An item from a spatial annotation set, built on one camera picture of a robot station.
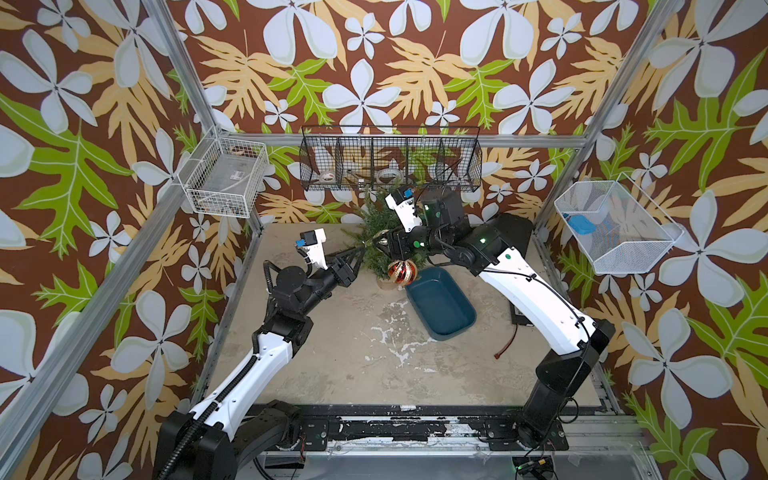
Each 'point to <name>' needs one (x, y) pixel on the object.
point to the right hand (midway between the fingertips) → (380, 236)
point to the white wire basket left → (225, 176)
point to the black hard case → (516, 231)
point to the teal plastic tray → (441, 304)
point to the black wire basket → (385, 157)
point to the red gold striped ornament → (403, 272)
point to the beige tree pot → (387, 284)
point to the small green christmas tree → (377, 217)
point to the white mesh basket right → (619, 230)
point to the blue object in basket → (581, 224)
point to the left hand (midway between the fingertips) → (361, 247)
